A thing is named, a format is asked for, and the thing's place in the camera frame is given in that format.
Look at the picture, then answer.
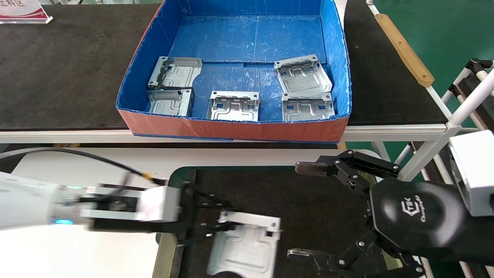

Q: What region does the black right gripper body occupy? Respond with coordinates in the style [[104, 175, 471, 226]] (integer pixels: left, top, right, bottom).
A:
[[369, 178, 468, 258]]

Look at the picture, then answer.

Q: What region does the white red sign stand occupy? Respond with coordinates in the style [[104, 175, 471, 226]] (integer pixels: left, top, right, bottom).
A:
[[0, 0, 54, 25]]

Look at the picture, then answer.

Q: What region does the thin white rack pipe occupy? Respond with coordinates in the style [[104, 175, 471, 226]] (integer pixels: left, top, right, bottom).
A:
[[440, 68, 477, 105]]

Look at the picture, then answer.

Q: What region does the brass metal strip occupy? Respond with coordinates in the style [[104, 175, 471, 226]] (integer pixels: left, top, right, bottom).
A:
[[152, 232, 179, 278]]

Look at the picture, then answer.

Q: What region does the stamped metal bracket plate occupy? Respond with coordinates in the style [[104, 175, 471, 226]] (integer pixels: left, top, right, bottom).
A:
[[206, 91, 260, 122], [148, 56, 203, 90], [146, 89, 194, 117], [281, 93, 335, 122], [274, 54, 333, 94], [206, 210, 281, 278]]

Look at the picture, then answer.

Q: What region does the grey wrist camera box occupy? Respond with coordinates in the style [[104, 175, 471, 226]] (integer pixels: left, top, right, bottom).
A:
[[448, 130, 494, 217], [79, 185, 183, 223]]

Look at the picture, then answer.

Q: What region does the small black work mat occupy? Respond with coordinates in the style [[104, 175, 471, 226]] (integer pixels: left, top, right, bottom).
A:
[[170, 168, 388, 278]]

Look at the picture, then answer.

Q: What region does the thick white frame pipe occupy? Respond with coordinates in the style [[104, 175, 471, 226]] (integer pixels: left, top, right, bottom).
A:
[[398, 69, 494, 181]]

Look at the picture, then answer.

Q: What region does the blue red corrugated plastic box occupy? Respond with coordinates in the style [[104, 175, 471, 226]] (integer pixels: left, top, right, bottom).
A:
[[116, 0, 352, 143]]

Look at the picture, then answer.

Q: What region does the black pipe clamp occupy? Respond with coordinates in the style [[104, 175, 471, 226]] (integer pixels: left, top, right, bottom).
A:
[[465, 58, 494, 78]]

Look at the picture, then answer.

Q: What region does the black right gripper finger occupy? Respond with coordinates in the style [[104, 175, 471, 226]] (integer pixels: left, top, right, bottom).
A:
[[287, 229, 426, 278], [295, 149, 400, 194]]

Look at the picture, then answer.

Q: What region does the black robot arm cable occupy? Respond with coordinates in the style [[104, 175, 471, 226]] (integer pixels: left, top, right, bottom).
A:
[[0, 147, 167, 185]]

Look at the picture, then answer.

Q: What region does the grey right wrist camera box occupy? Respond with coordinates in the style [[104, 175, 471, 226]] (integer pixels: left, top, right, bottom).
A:
[[448, 130, 494, 217]]

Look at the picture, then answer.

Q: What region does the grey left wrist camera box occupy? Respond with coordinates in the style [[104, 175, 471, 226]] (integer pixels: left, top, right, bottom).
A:
[[79, 185, 183, 223]]

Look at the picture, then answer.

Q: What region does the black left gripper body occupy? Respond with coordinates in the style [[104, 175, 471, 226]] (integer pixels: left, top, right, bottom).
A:
[[88, 179, 199, 248]]

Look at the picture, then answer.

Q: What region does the long tan wooden strip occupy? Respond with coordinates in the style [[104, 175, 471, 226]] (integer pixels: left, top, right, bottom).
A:
[[374, 14, 435, 88]]

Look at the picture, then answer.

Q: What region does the large black table mat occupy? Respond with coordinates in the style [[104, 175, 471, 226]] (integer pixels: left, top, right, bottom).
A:
[[0, 0, 448, 131]]

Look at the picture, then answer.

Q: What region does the white table frame rail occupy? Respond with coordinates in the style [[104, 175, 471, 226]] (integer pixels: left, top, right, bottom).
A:
[[0, 123, 459, 144]]

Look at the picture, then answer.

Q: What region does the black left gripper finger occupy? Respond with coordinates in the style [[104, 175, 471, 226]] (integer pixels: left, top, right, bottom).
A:
[[178, 222, 235, 248], [195, 192, 240, 214]]

